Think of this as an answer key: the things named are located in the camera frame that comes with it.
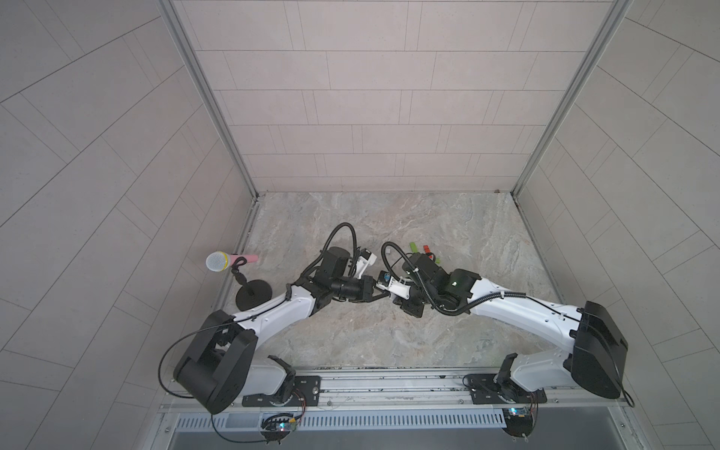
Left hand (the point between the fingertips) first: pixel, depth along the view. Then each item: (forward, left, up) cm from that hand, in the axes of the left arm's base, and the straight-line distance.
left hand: (390, 296), depth 76 cm
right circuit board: (-27, -32, -12) cm, 43 cm away
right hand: (+1, -2, -3) cm, 3 cm away
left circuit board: (-28, +27, -9) cm, 40 cm away
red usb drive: (+22, -15, -10) cm, 29 cm away
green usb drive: (+23, -10, -10) cm, 27 cm away
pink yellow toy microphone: (+3, +42, +13) cm, 44 cm away
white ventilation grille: (-27, +34, -14) cm, 46 cm away
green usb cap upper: (+19, -19, -12) cm, 29 cm away
